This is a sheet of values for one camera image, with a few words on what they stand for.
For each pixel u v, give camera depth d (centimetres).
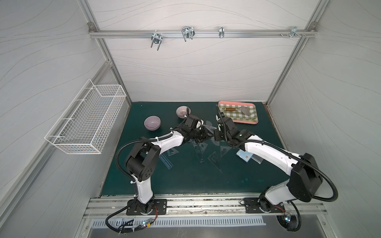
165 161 89
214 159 90
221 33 78
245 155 90
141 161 48
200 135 78
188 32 77
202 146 96
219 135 75
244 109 115
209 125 86
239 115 112
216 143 99
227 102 121
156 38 79
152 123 104
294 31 77
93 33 77
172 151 93
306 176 42
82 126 68
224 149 95
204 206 75
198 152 93
